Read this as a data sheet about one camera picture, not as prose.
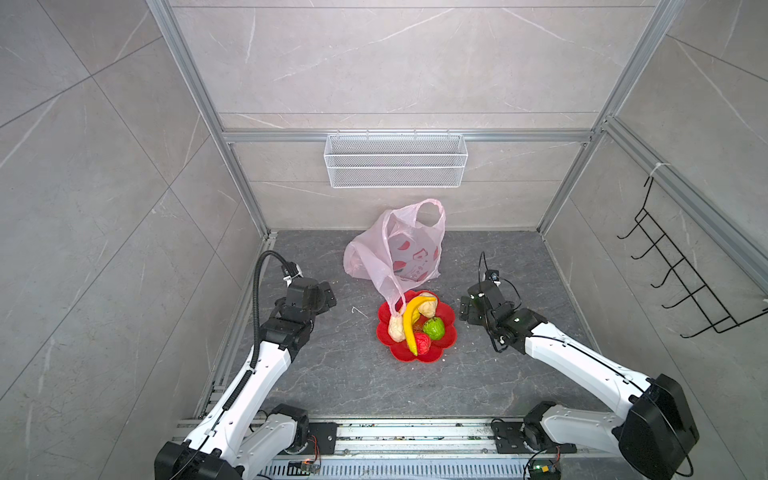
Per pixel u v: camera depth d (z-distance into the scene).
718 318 0.60
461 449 0.73
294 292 0.58
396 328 0.86
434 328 0.86
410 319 0.87
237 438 0.42
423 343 0.84
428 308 0.90
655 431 0.39
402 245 1.15
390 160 1.02
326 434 0.73
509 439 0.73
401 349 0.84
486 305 0.62
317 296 0.62
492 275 0.72
